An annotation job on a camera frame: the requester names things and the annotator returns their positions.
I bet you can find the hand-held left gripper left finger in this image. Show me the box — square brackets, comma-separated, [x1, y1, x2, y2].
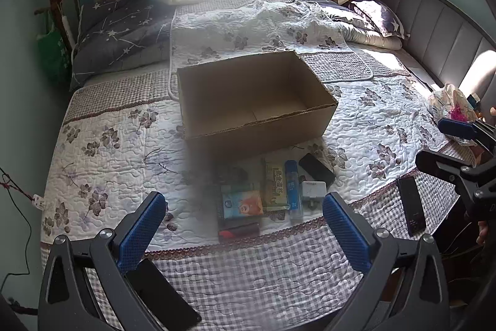
[38, 191, 167, 331]

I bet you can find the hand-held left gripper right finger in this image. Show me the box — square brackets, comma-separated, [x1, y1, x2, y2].
[322, 192, 452, 331]

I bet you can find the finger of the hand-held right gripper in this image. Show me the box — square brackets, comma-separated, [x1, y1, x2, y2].
[415, 150, 496, 200]
[438, 118, 496, 155]

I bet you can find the white charger plug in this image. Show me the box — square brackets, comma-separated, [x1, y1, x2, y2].
[301, 181, 327, 217]

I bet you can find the blue tube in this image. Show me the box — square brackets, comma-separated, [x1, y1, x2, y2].
[285, 159, 303, 225]

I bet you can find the black rectangular case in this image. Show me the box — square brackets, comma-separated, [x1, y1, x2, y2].
[298, 153, 336, 187]

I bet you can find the green snack packet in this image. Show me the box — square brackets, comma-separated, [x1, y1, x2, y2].
[263, 156, 290, 212]

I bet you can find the red and black item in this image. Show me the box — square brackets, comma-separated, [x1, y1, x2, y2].
[218, 221, 261, 243]

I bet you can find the blue tissue packet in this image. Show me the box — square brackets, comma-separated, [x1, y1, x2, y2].
[221, 189, 265, 220]

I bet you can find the brown cardboard box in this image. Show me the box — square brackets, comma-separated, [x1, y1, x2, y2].
[176, 51, 339, 161]

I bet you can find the plastic bag with odds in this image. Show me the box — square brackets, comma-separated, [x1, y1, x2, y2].
[428, 83, 479, 124]

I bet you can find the black smartphone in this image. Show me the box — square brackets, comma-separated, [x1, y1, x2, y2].
[396, 176, 427, 238]
[130, 260, 203, 329]

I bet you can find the floral quilted bedspread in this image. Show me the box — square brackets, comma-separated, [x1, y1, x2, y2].
[41, 44, 471, 331]

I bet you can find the grey padded headboard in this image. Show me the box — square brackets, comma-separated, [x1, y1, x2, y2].
[372, 0, 496, 103]

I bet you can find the purple star print pillow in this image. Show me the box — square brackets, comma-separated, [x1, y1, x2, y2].
[347, 0, 410, 39]

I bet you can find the folded duvet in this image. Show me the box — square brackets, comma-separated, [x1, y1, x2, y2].
[310, 0, 405, 51]

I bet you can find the grey star print pillow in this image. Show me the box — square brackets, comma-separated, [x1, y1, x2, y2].
[70, 0, 175, 91]

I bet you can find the green bag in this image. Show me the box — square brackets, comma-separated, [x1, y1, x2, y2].
[37, 11, 74, 85]

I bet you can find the quilted floral pillow cover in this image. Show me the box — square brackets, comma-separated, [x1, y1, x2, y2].
[167, 0, 374, 99]

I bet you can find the black cable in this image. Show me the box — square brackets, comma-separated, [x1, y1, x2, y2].
[0, 166, 33, 289]

